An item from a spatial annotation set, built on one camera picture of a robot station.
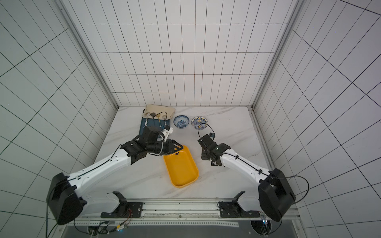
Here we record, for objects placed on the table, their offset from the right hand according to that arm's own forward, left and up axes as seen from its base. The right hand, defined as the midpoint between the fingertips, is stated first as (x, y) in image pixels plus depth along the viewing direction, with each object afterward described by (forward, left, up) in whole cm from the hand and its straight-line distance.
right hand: (202, 154), depth 85 cm
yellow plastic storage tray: (-6, +12, -8) cm, 16 cm away
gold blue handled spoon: (+33, +35, -6) cm, 49 cm away
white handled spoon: (+34, +44, -5) cm, 56 cm away
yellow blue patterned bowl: (+29, +4, -3) cm, 29 cm away
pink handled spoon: (+32, +30, -5) cm, 44 cm away
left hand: (-5, +12, +12) cm, 18 cm away
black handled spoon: (+35, +40, -5) cm, 53 cm away
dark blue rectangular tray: (+26, +34, -7) cm, 44 cm away
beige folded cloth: (+38, +36, -6) cm, 53 cm away
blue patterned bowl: (+29, +17, -6) cm, 34 cm away
